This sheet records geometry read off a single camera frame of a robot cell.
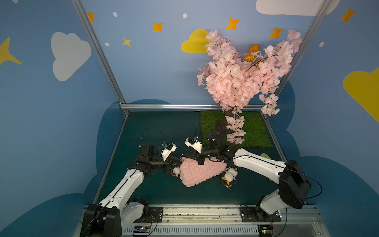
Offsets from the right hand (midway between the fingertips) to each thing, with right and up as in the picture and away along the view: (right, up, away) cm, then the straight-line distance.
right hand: (188, 152), depth 78 cm
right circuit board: (+39, -38, -5) cm, 54 cm away
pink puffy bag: (+2, -12, +3) cm, 12 cm away
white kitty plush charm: (-7, -11, +3) cm, 14 cm away
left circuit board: (-23, -37, -6) cm, 44 cm away
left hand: (-4, -4, +1) cm, 6 cm away
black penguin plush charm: (+23, -15, +4) cm, 27 cm away
